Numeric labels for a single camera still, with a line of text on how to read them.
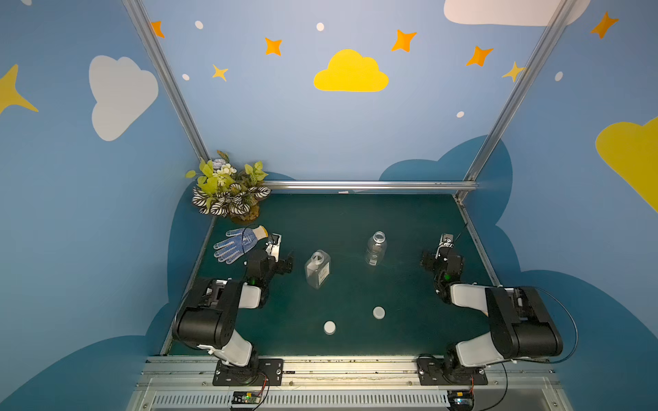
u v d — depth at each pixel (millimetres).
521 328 453
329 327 825
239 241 1036
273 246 811
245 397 718
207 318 451
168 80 820
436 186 1154
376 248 937
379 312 861
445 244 819
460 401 730
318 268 896
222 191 899
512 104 888
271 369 754
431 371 745
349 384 735
